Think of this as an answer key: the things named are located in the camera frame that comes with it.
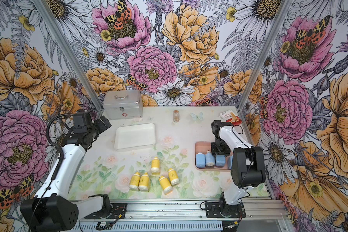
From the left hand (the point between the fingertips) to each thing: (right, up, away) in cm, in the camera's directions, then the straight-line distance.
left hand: (102, 128), depth 80 cm
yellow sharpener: (+29, -21, +2) cm, 36 cm away
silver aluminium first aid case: (+1, +16, +28) cm, 32 cm away
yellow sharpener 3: (+24, -28, -4) cm, 37 cm away
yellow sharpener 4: (+35, -29, -4) cm, 46 cm away
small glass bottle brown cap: (+40, +8, +30) cm, 51 cm away
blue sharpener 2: (+66, -19, +5) cm, 69 cm away
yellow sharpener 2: (+19, -27, -4) cm, 33 cm away
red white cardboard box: (+81, +7, +29) cm, 86 cm away
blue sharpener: (+71, -20, +5) cm, 74 cm away
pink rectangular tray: (+59, -14, +23) cm, 65 cm away
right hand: (+66, -17, +5) cm, 69 cm away
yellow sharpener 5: (+39, -25, -2) cm, 47 cm away
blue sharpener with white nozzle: (+60, -18, +5) cm, 63 cm away
